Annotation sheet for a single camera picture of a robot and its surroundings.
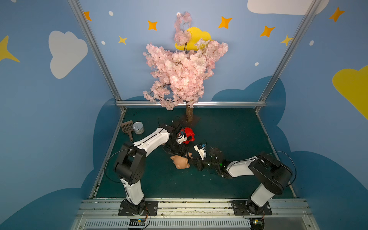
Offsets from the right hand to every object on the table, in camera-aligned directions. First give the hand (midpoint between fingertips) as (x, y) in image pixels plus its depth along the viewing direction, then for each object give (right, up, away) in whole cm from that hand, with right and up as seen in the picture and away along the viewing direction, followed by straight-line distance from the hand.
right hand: (191, 159), depth 86 cm
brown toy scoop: (-49, +19, +22) cm, 57 cm away
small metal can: (-38, +19, +16) cm, 45 cm away
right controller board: (+34, -30, -13) cm, 47 cm away
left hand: (-6, +3, +1) cm, 7 cm away
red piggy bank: (-1, +15, +9) cm, 17 cm away
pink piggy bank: (-6, -1, -4) cm, 8 cm away
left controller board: (-29, -30, -13) cm, 44 cm away
